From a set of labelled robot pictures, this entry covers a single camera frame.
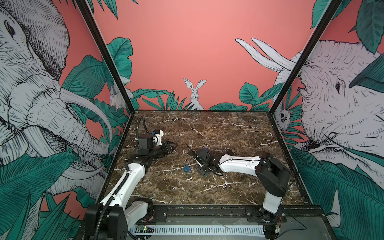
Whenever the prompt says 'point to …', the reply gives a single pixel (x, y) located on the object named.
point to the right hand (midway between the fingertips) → (200, 167)
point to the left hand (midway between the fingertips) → (177, 143)
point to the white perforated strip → (203, 230)
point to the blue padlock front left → (187, 168)
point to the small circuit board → (144, 229)
